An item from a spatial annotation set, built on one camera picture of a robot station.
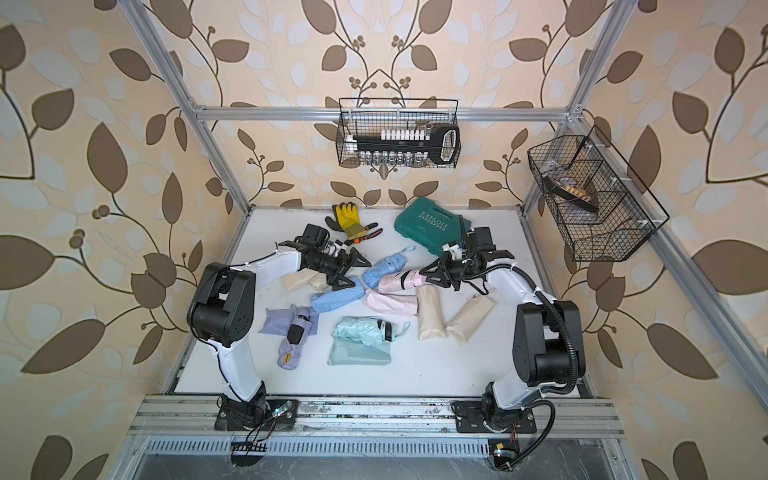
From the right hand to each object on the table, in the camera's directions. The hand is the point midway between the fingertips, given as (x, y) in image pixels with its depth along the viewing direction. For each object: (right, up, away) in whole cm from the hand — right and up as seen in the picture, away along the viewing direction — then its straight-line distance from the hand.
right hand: (422, 274), depth 85 cm
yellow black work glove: (-27, +18, +30) cm, 44 cm away
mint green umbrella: (-15, -16, 0) cm, 22 cm away
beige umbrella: (-32, -4, +9) cm, 33 cm away
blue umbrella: (-15, -2, +12) cm, 19 cm away
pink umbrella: (-6, -2, +1) cm, 6 cm away
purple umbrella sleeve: (-42, -14, +2) cm, 45 cm away
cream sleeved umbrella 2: (+15, -14, +5) cm, 21 cm away
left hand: (-19, +1, +6) cm, 20 cm away
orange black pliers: (-18, +11, +27) cm, 34 cm away
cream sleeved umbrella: (+3, -13, +6) cm, 15 cm away
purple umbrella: (-36, -16, +1) cm, 39 cm away
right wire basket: (+44, +18, -10) cm, 49 cm away
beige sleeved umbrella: (-39, -3, +14) cm, 41 cm away
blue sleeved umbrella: (-30, -9, +7) cm, 33 cm away
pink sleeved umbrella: (-9, -9, +5) cm, 14 cm away
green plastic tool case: (+5, +15, +25) cm, 29 cm away
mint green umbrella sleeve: (-21, -22, -1) cm, 30 cm away
